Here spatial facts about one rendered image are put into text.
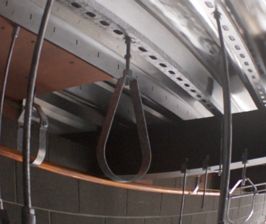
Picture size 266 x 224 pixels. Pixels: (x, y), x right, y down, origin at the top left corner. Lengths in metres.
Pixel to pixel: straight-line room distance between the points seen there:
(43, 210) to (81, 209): 0.26
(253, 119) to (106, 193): 0.80
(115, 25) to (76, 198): 0.99
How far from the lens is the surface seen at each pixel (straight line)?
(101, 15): 0.73
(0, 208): 0.71
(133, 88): 0.80
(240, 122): 1.53
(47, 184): 1.47
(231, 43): 0.82
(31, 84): 0.41
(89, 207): 1.69
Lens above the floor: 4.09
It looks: 16 degrees up
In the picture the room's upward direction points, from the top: 2 degrees clockwise
